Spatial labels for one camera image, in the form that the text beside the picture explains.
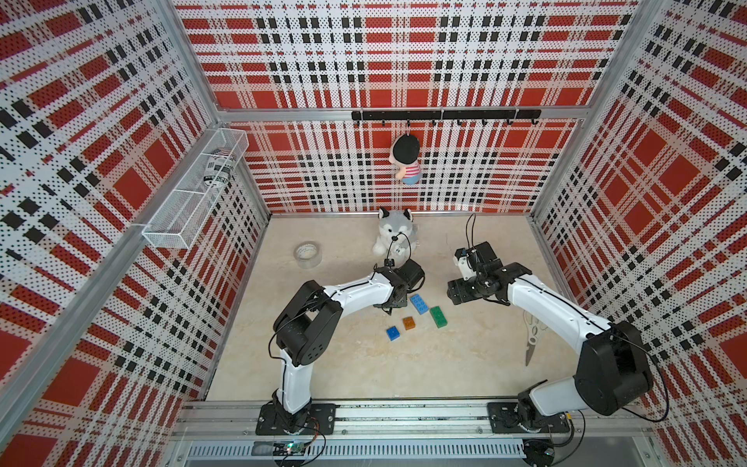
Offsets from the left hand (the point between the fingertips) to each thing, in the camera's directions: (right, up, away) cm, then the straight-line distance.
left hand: (393, 298), depth 93 cm
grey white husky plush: (-1, +24, 0) cm, 24 cm away
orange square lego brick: (+5, -7, -4) cm, 10 cm away
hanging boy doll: (+4, +48, +1) cm, 48 cm away
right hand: (+22, +4, -7) cm, 23 cm away
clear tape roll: (-32, +13, +14) cm, 37 cm away
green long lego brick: (+14, -5, -2) cm, 16 cm away
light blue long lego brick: (+9, -2, 0) cm, 9 cm away
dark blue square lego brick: (0, -10, -5) cm, 11 cm away
